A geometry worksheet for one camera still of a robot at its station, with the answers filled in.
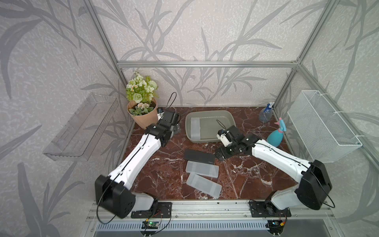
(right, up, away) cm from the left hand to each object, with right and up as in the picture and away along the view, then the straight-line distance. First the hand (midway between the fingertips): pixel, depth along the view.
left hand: (169, 126), depth 81 cm
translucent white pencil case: (+13, -3, +26) cm, 30 cm away
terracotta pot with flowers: (-19, +20, +9) cm, 29 cm away
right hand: (+29, -14, +2) cm, 32 cm away
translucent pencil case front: (+19, -33, +1) cm, 38 cm away
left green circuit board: (-7, -47, -10) cm, 49 cm away
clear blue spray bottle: (+65, +8, +25) cm, 71 cm away
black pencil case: (+17, -20, +14) cm, 30 cm away
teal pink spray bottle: (+65, -9, +13) cm, 67 cm away
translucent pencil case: (+20, -26, +7) cm, 34 cm away
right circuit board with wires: (+54, -49, -9) cm, 74 cm away
